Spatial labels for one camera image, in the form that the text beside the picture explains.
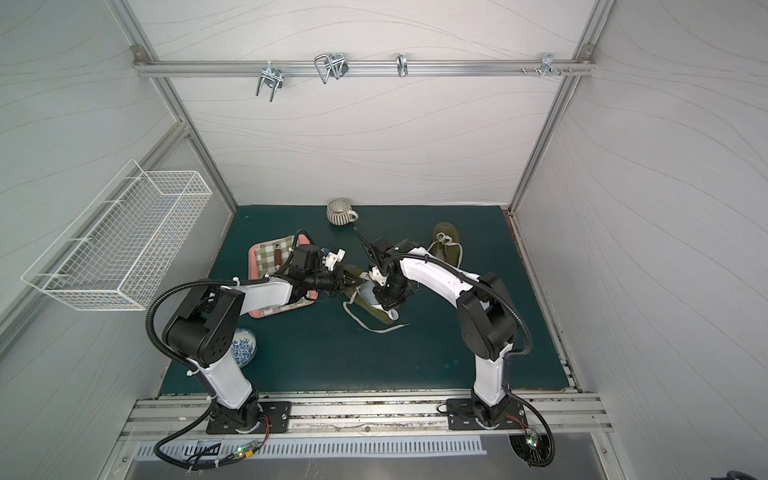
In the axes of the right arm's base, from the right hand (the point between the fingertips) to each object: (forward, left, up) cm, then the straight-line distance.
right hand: (388, 304), depth 87 cm
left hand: (+5, +7, +3) cm, 9 cm away
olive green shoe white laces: (-3, 0, -1) cm, 3 cm away
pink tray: (+28, +34, -6) cm, 44 cm away
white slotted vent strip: (-35, +12, -7) cm, 37 cm away
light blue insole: (+6, +7, -2) cm, 10 cm away
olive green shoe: (+24, -19, -1) cm, 30 cm away
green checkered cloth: (+18, +43, -5) cm, 47 cm away
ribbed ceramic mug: (+38, +21, 0) cm, 43 cm away
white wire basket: (-3, +62, +26) cm, 68 cm away
